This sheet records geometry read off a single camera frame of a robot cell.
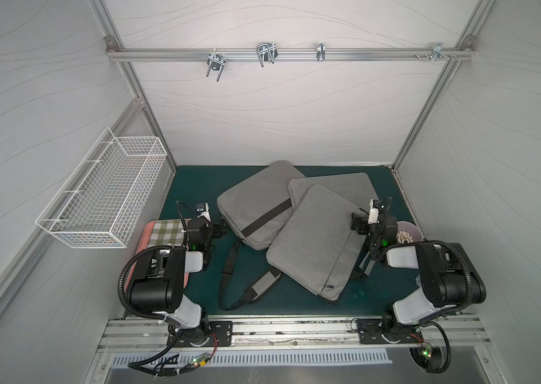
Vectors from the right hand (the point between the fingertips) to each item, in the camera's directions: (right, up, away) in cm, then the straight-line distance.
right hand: (367, 212), depth 95 cm
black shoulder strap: (-44, -26, -13) cm, 53 cm away
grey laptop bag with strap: (-44, +2, +4) cm, 45 cm away
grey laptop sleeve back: (-1, +10, +11) cm, 15 cm away
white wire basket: (-88, +5, -26) cm, 92 cm away
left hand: (-62, -2, -1) cm, 62 cm away
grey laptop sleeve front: (-21, -12, -6) cm, 25 cm away
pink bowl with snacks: (+15, -8, -2) cm, 17 cm away
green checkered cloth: (-82, -9, +2) cm, 83 cm away
